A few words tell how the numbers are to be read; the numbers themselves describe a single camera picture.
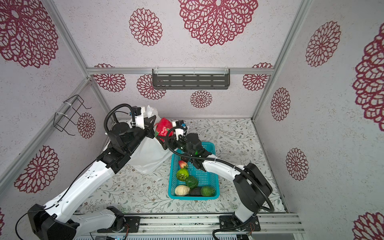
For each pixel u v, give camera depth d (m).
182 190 0.79
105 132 0.49
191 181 0.81
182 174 0.84
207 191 0.75
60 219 0.38
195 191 0.80
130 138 0.51
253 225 0.72
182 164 0.90
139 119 0.57
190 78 0.92
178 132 0.68
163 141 0.71
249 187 0.45
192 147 0.62
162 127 0.71
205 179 0.90
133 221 0.75
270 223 0.76
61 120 0.73
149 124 0.59
